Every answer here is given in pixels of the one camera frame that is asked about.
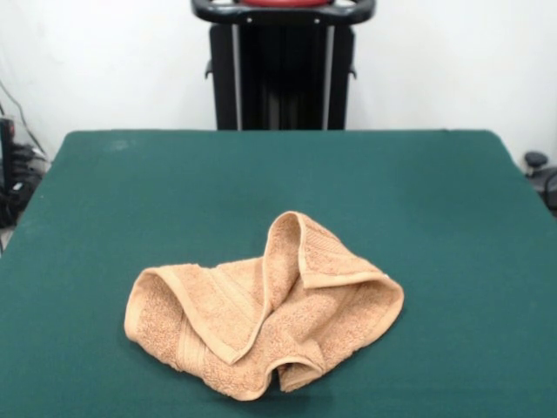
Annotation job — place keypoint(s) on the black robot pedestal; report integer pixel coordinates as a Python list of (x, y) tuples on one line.
[(283, 74)]

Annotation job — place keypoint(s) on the tan terry towel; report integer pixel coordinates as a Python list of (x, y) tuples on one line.
[(300, 322)]

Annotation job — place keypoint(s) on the dark green table cloth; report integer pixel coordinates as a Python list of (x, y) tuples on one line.
[(130, 209)]

